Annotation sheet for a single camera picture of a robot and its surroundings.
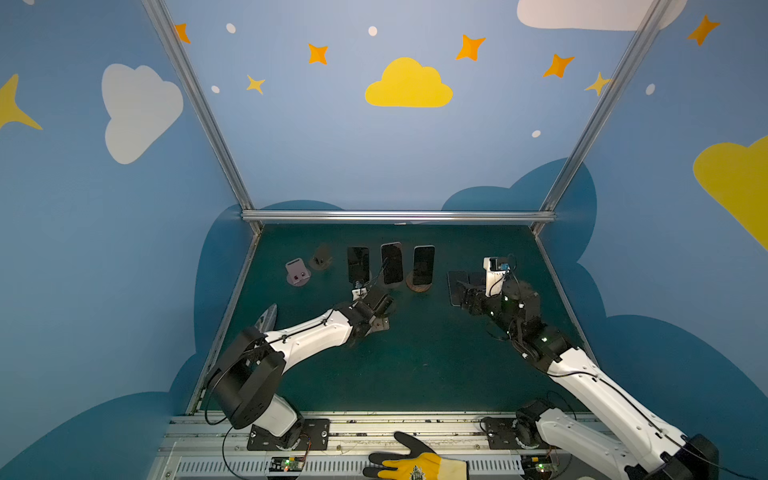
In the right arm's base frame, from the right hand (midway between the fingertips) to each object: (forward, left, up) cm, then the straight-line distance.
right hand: (473, 278), depth 77 cm
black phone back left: (+14, +33, -14) cm, 39 cm away
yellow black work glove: (-39, +12, -21) cm, 46 cm away
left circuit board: (-41, +45, -23) cm, 65 cm away
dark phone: (+16, +12, -15) cm, 25 cm away
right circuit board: (-38, -16, -24) cm, 47 cm away
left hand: (-4, +26, -17) cm, 32 cm away
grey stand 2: (-9, +25, -10) cm, 28 cm away
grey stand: (+12, +55, -18) cm, 59 cm away
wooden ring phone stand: (+12, +12, -24) cm, 30 cm away
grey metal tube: (-5, +61, -21) cm, 64 cm away
